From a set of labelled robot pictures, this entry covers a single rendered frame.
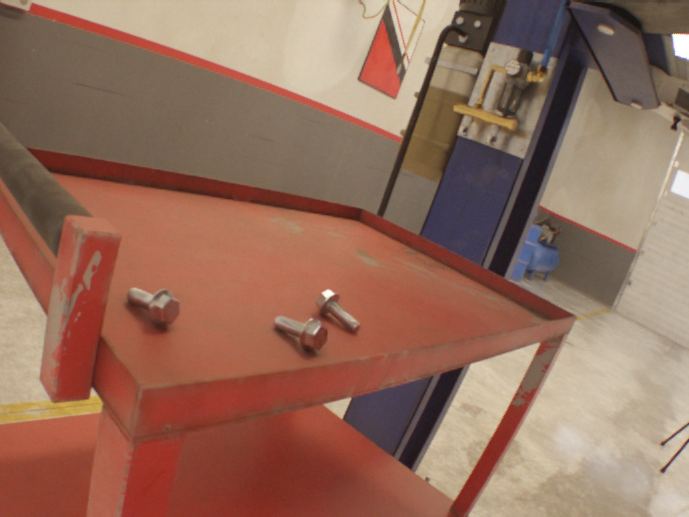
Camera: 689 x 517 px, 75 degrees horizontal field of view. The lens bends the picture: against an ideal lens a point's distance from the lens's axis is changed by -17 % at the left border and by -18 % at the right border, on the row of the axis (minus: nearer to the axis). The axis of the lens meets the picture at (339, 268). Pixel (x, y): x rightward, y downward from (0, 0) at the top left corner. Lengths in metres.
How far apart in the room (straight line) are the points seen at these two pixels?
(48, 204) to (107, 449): 0.11
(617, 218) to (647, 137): 1.67
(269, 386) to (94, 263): 0.10
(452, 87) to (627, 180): 9.01
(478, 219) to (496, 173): 0.12
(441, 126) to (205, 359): 1.24
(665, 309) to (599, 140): 3.44
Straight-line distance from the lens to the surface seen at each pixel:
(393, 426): 1.48
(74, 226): 0.22
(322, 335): 0.35
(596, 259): 10.29
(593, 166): 10.54
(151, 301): 0.31
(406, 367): 0.36
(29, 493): 0.70
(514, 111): 1.31
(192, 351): 0.30
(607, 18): 1.17
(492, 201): 1.32
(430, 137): 1.48
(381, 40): 4.77
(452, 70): 1.51
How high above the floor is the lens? 0.99
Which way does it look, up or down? 13 degrees down
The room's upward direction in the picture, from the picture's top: 21 degrees clockwise
